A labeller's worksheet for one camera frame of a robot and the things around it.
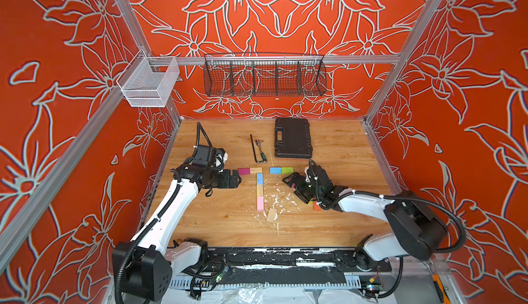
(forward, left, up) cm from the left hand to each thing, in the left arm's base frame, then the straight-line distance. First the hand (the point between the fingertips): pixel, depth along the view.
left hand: (230, 178), depth 80 cm
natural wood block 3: (-9, -17, -13) cm, 23 cm away
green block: (+14, -24, -13) cm, 31 cm away
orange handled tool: (-30, -75, -14) cm, 82 cm away
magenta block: (+13, -3, -16) cm, 21 cm away
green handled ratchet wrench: (+19, -12, -13) cm, 26 cm away
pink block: (-5, -12, -12) cm, 18 cm away
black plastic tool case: (+31, -27, -9) cm, 42 cm away
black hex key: (+24, -6, -14) cm, 29 cm away
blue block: (+7, -11, -12) cm, 18 cm away
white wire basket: (+37, +44, +18) cm, 60 cm away
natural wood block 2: (+2, -12, -13) cm, 17 cm away
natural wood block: (+13, -9, -14) cm, 21 cm away
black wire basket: (+48, -11, +17) cm, 52 cm away
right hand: (+3, -22, -8) cm, 24 cm away
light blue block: (+13, -18, -14) cm, 27 cm away
